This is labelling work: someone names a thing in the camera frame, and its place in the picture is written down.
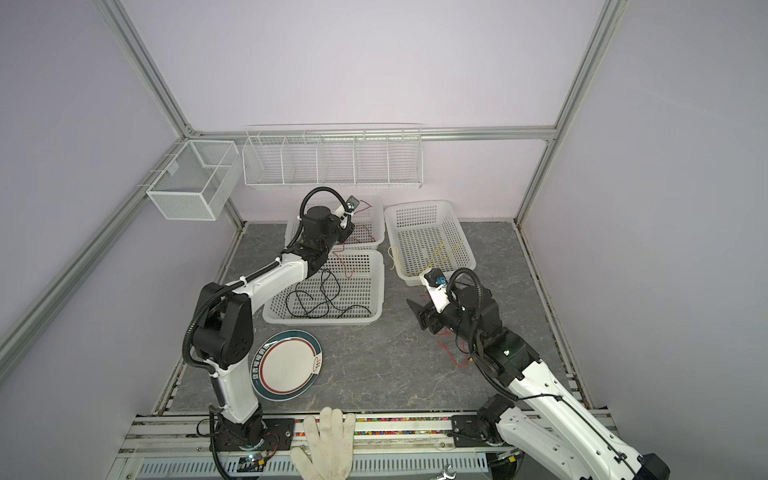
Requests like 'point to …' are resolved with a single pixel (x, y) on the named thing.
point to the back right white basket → (426, 235)
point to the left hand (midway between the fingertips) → (345, 209)
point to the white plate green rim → (284, 364)
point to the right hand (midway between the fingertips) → (423, 292)
